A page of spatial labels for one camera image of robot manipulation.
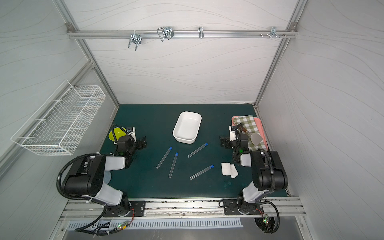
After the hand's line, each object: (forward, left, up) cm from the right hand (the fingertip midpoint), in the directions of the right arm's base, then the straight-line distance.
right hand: (228, 134), depth 95 cm
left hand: (-5, +58, +1) cm, 58 cm away
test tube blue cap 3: (-5, +14, -5) cm, 16 cm away
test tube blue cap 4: (-20, +11, -5) cm, 23 cm away
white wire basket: (-17, +84, +28) cm, 90 cm away
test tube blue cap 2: (-20, +34, -5) cm, 40 cm away
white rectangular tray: (+7, +29, -6) cm, 30 cm away
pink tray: (+13, -25, -6) cm, 29 cm away
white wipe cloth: (-21, +1, -6) cm, 22 cm away
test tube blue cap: (-16, +40, -4) cm, 44 cm away
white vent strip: (-52, +63, +9) cm, 82 cm away
